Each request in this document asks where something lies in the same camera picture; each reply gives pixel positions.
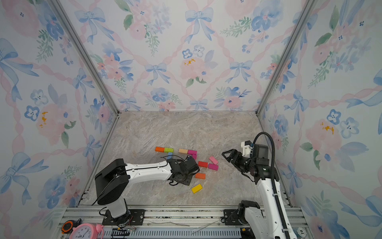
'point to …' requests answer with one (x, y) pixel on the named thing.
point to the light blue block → (169, 156)
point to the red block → (203, 164)
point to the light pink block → (213, 160)
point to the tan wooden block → (182, 151)
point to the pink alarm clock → (86, 231)
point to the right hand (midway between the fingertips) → (228, 156)
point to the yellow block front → (197, 188)
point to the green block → (168, 150)
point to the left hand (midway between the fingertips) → (189, 178)
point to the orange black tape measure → (67, 226)
